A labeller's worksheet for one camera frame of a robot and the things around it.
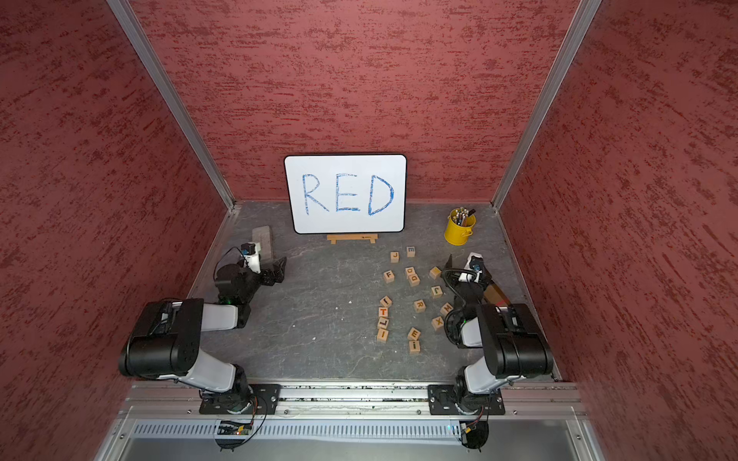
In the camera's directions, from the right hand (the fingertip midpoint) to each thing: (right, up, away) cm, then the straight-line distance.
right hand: (464, 261), depth 89 cm
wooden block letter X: (-9, -18, -4) cm, 21 cm away
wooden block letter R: (-14, -14, 0) cm, 20 cm away
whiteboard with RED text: (-38, +23, +8) cm, 46 cm away
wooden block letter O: (-17, -4, +8) cm, 19 cm away
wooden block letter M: (-6, -15, 0) cm, 16 cm away
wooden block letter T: (-26, -15, -2) cm, 30 cm away
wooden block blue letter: (-16, +2, +14) cm, 21 cm away
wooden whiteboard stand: (-45, +7, +16) cm, 48 cm away
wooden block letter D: (-15, -7, +5) cm, 18 cm away
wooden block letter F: (-24, -6, +6) cm, 26 cm away
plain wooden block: (-8, -5, +8) cm, 12 cm away
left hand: (-63, 0, +4) cm, 63 cm away
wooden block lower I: (-26, -21, -6) cm, 34 cm away
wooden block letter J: (-22, 0, +11) cm, 25 cm away
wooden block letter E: (-17, -21, -6) cm, 28 cm away
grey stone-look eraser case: (-72, +8, +17) cm, 74 cm away
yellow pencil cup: (+1, +12, +10) cm, 15 cm away
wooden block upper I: (-25, -13, 0) cm, 28 cm away
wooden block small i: (-17, -24, -8) cm, 30 cm away
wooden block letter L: (-26, -18, -4) cm, 32 cm away
